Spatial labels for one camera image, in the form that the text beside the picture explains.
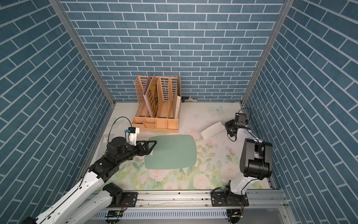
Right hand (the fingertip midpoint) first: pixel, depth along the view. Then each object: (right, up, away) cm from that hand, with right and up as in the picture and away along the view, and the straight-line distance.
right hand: (227, 124), depth 97 cm
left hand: (-46, -8, -24) cm, 52 cm away
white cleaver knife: (-9, -3, -3) cm, 10 cm away
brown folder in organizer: (-52, +21, -6) cm, 56 cm away
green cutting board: (-39, -18, -6) cm, 43 cm away
